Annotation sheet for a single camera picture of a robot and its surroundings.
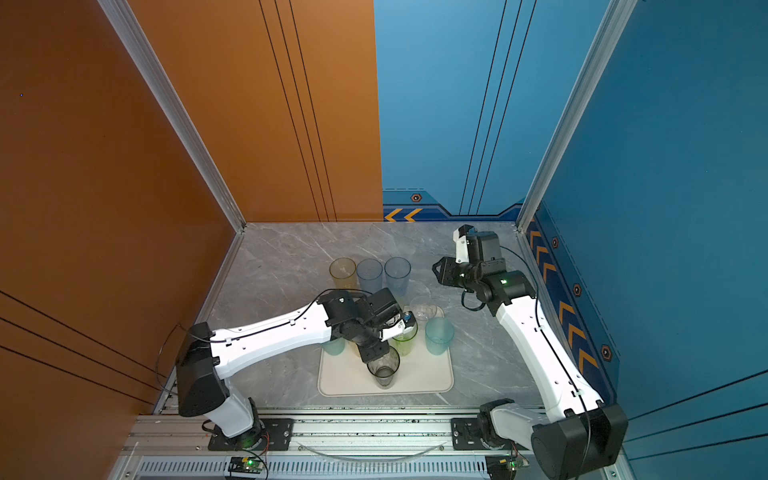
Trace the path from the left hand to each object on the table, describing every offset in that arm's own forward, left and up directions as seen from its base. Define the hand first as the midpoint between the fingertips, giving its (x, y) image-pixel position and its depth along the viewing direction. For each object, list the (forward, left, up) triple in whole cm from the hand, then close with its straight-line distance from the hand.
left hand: (383, 343), depth 76 cm
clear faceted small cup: (+15, -12, -8) cm, 21 cm away
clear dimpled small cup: (+24, -10, -13) cm, 29 cm away
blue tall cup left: (+25, +6, -5) cm, 26 cm away
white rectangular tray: (-3, -10, -14) cm, 17 cm away
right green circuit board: (-24, -29, -13) cm, 40 cm away
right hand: (+15, -13, +12) cm, 24 cm away
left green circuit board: (-24, +32, -14) cm, 43 cm away
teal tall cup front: (+8, -16, -10) cm, 21 cm away
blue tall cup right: (+24, -3, -1) cm, 24 cm away
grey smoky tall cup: (-3, 0, -10) cm, 10 cm away
